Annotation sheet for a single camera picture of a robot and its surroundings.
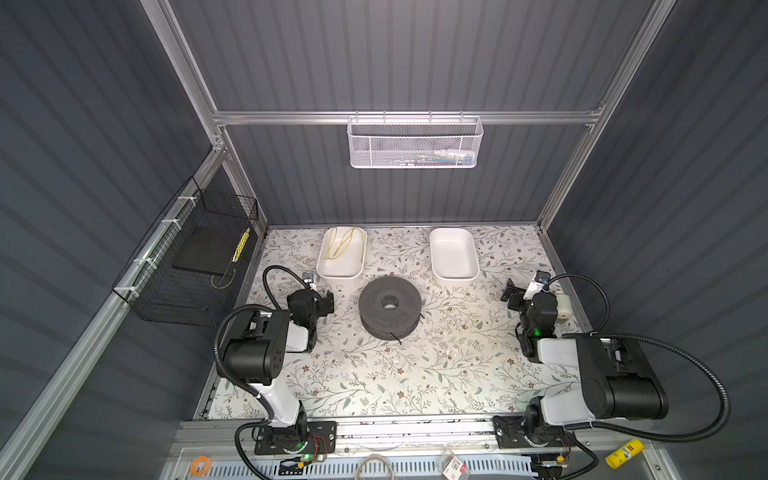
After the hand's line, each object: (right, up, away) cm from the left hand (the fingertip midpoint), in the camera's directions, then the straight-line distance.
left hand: (311, 292), depth 97 cm
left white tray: (+9, +13, +7) cm, 17 cm away
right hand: (+69, +3, -7) cm, 69 cm away
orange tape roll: (-18, -37, -27) cm, 49 cm away
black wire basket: (-25, +8, -25) cm, 36 cm away
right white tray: (+51, +11, +15) cm, 54 cm away
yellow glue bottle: (+81, -34, -28) cm, 93 cm away
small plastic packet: (+41, -37, -29) cm, 62 cm away
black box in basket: (-20, +14, -22) cm, 33 cm away
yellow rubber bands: (+7, +17, +22) cm, 29 cm away
